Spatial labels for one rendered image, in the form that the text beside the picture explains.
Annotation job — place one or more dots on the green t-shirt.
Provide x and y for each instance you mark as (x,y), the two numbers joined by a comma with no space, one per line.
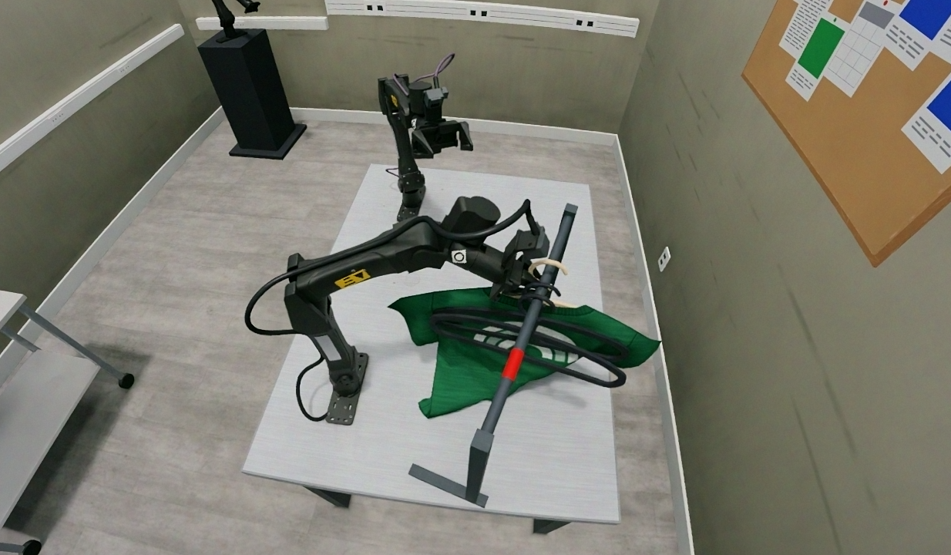
(465,375)

